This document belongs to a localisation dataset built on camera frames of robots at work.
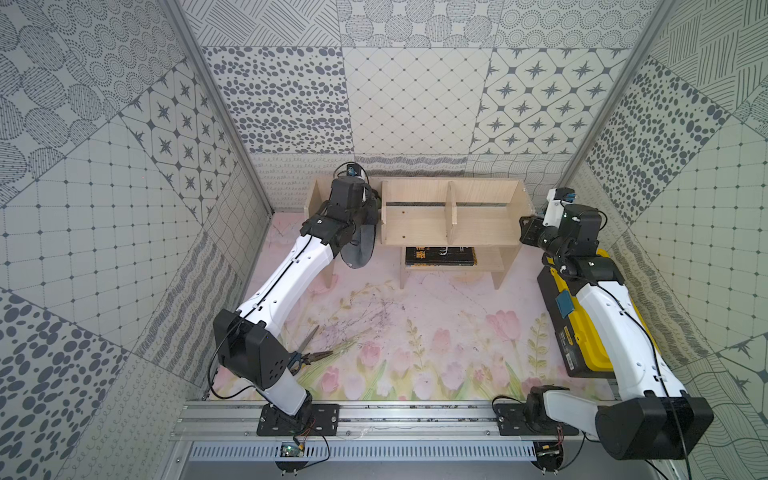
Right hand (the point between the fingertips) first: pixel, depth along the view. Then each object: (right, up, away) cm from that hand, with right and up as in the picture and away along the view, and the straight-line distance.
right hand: (523, 223), depth 77 cm
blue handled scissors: (-61, -38, +5) cm, 72 cm away
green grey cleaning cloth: (-43, -7, 0) cm, 43 cm away
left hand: (-41, +8, +2) cm, 42 cm away
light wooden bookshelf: (-20, 0, +5) cm, 21 cm away
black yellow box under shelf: (-27, -9, +13) cm, 32 cm away
